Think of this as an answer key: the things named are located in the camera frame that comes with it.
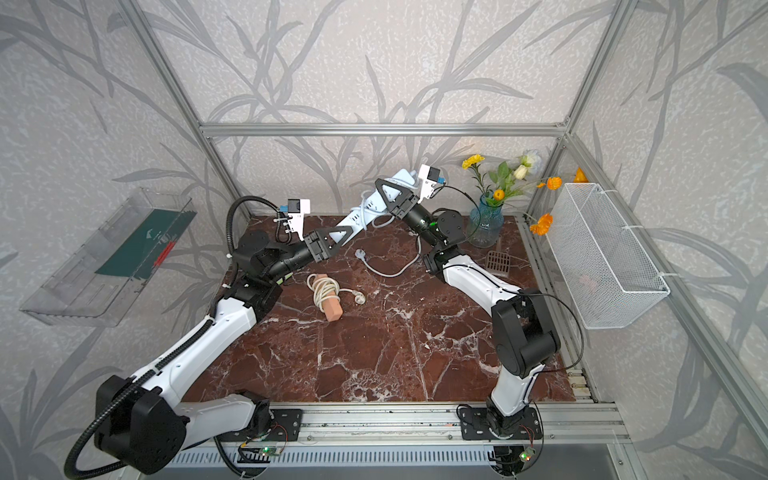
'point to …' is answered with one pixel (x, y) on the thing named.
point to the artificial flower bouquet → (502, 185)
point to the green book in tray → (146, 250)
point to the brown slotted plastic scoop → (498, 262)
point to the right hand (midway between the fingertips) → (376, 185)
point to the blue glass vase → (486, 222)
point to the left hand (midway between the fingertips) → (350, 237)
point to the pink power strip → (332, 306)
